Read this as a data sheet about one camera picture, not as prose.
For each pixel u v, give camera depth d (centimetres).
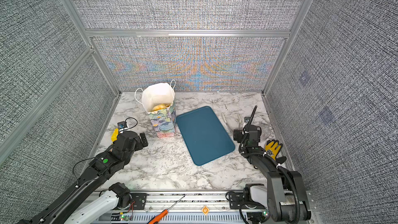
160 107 85
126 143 54
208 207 72
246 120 78
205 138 94
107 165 50
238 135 81
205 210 70
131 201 72
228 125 98
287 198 42
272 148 90
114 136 94
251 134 68
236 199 74
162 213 70
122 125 65
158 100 97
